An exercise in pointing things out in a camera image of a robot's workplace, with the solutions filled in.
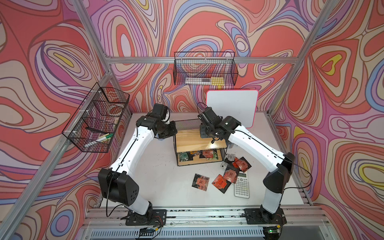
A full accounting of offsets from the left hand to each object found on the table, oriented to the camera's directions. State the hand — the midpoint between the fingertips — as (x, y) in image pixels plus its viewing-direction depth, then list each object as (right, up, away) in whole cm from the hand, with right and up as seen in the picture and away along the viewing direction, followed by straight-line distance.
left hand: (177, 131), depth 80 cm
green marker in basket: (-33, -2, -8) cm, 34 cm away
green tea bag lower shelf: (+3, -17, +13) cm, 21 cm away
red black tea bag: (+24, -30, +4) cm, 39 cm away
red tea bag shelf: (+18, -15, +15) cm, 28 cm away
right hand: (+16, -1, -1) cm, 16 cm away
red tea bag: (+38, -21, +10) cm, 45 cm away
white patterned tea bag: (+32, -17, +13) cm, 39 cm away
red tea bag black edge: (+13, -29, +4) cm, 32 cm away
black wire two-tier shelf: (+7, -10, +1) cm, 12 cm away
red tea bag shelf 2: (+30, -26, +6) cm, 41 cm away
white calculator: (+36, -32, +2) cm, 48 cm away
